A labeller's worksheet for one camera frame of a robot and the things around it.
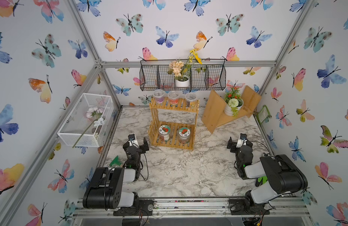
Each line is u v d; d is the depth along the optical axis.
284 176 0.45
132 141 0.75
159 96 0.81
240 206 0.73
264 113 1.10
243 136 0.77
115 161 0.87
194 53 0.82
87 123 0.74
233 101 0.93
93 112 0.73
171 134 1.01
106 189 0.44
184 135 0.91
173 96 0.80
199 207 0.76
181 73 0.87
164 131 0.93
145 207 0.74
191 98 0.79
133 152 0.68
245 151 0.70
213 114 0.96
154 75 0.98
